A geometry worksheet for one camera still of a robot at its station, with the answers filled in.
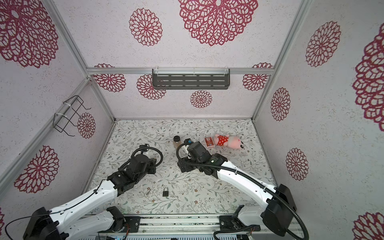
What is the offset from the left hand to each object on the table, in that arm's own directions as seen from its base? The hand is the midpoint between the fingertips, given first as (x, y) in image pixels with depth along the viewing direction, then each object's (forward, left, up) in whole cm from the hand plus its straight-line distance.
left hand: (154, 162), depth 82 cm
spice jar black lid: (+17, -12, -5) cm, 21 cm away
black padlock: (-12, -6, -12) cm, 18 cm away
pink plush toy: (+17, -48, -6) cm, 51 cm away
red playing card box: (+23, -34, -13) cm, 42 cm away
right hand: (-2, -17, +6) cm, 18 cm away
